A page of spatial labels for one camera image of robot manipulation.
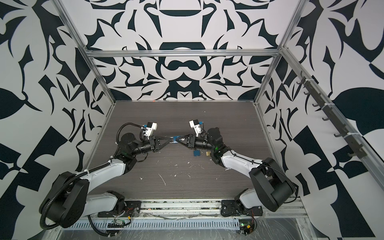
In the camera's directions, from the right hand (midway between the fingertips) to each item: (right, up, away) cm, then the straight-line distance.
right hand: (177, 142), depth 72 cm
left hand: (-3, +2, 0) cm, 3 cm away
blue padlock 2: (+10, -10, +22) cm, 26 cm away
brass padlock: (+17, -11, +22) cm, 30 cm away
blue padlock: (-2, +1, +2) cm, 3 cm away
